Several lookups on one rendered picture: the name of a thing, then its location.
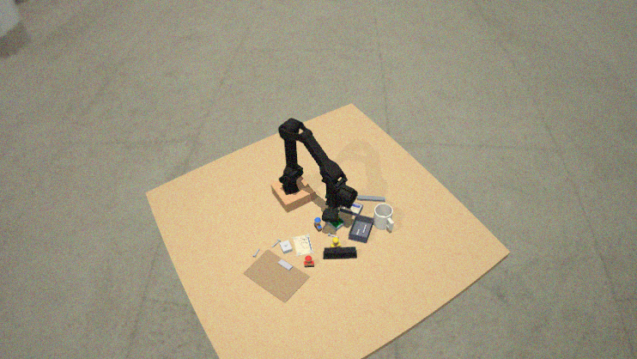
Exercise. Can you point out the blue stamp ink pad tin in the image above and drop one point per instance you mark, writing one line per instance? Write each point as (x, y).
(355, 209)

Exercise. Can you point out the rubber stamp with red knob handle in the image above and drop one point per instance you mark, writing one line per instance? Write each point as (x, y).
(308, 262)

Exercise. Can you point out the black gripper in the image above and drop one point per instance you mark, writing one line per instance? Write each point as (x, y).
(331, 214)

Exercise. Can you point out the cream paper card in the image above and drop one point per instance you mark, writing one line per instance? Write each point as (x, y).
(303, 244)

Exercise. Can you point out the white square block with round hole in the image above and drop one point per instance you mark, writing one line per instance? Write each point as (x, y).
(286, 247)

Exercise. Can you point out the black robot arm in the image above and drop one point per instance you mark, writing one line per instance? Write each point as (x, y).
(329, 170)

